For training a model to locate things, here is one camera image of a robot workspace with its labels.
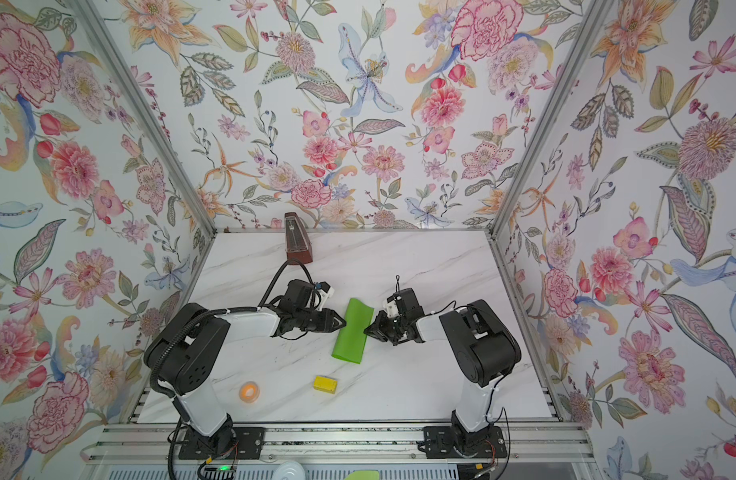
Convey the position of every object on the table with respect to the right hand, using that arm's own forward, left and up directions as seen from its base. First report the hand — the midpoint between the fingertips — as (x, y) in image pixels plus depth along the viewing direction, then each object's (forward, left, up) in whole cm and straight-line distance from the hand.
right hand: (363, 330), depth 94 cm
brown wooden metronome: (+28, +25, +8) cm, 38 cm away
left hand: (-1, +5, +4) cm, 6 cm away
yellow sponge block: (-17, +10, 0) cm, 19 cm away
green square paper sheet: (-4, +4, 0) cm, 5 cm away
